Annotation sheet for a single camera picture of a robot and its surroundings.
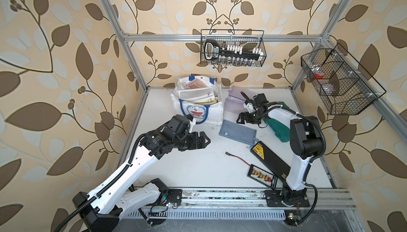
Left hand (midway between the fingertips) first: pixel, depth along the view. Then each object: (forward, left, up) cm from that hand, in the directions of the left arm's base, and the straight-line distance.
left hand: (202, 140), depth 69 cm
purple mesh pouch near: (+36, -19, -22) cm, 46 cm away
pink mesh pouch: (+40, +7, -3) cm, 41 cm away
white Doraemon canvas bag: (+20, -2, -7) cm, 22 cm away
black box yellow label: (-1, -37, -21) cm, 42 cm away
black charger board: (-9, -31, -21) cm, 38 cm away
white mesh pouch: (+34, +3, -7) cm, 34 cm away
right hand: (+23, -25, -19) cm, 39 cm away
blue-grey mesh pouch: (+17, -22, -23) cm, 36 cm away
